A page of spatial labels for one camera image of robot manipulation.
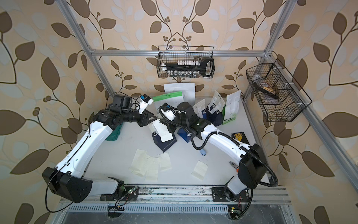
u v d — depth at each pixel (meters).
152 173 0.83
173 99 0.90
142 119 0.63
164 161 0.86
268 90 0.75
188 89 1.00
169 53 0.91
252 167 0.42
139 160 0.87
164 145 0.89
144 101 0.63
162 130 0.75
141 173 0.82
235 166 0.83
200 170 0.83
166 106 0.61
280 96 0.75
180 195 0.75
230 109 0.94
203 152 0.87
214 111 0.93
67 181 0.38
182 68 0.86
